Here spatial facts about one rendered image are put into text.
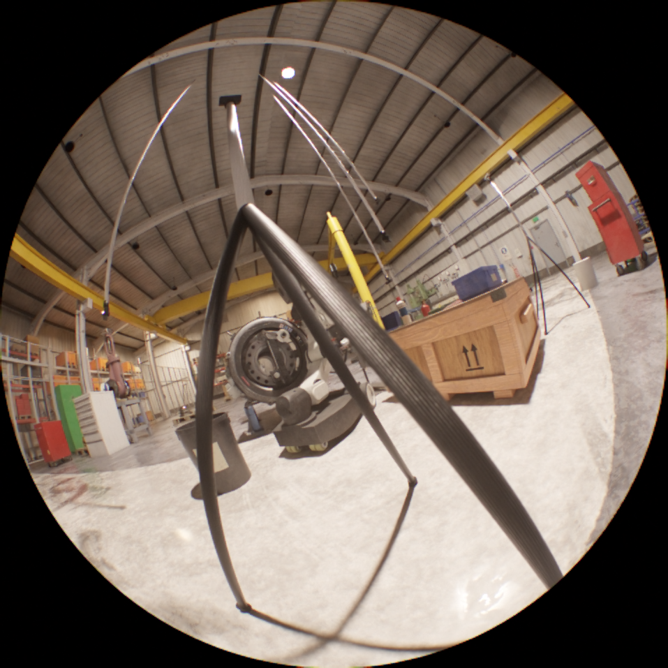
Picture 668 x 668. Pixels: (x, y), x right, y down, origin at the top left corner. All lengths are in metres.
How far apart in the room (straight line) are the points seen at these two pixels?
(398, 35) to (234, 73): 5.14
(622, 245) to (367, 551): 3.24
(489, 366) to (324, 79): 8.65
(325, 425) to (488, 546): 0.89
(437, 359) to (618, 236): 2.75
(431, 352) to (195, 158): 8.83
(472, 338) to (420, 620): 0.97
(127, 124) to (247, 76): 3.74
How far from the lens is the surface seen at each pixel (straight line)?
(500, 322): 0.90
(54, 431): 5.88
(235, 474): 1.10
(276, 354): 1.72
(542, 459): 0.69
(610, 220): 3.14
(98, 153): 8.77
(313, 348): 1.50
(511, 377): 0.97
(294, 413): 1.07
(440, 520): 0.59
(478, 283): 1.05
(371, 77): 9.10
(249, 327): 1.77
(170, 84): 7.92
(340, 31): 8.61
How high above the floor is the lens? 0.48
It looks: 5 degrees up
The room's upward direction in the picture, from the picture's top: 21 degrees counter-clockwise
